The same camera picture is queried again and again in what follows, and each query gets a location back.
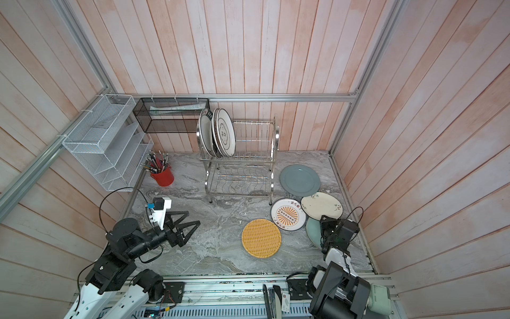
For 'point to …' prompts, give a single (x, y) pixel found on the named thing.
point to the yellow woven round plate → (261, 238)
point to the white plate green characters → (226, 131)
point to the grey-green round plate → (299, 180)
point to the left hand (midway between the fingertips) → (193, 223)
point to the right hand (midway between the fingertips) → (323, 215)
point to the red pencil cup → (165, 178)
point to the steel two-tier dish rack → (250, 173)
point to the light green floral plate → (313, 230)
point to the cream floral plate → (317, 204)
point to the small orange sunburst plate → (286, 214)
